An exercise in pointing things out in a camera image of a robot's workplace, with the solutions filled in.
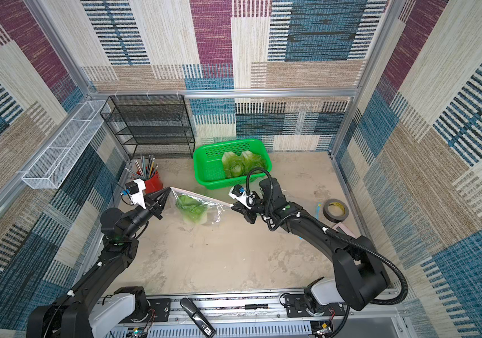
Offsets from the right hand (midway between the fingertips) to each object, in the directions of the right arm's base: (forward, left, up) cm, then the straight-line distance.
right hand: (239, 206), depth 83 cm
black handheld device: (-36, +12, -10) cm, 39 cm away
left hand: (0, +24, +12) cm, 27 cm away
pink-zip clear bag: (+1, +9, -2) cm, 9 cm away
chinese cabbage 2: (+26, +4, -4) cm, 26 cm away
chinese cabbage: (-4, +17, +4) cm, 18 cm away
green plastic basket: (+34, +17, -14) cm, 41 cm away
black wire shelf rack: (+46, +45, +5) cm, 64 cm away
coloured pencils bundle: (+22, +45, -6) cm, 50 cm away
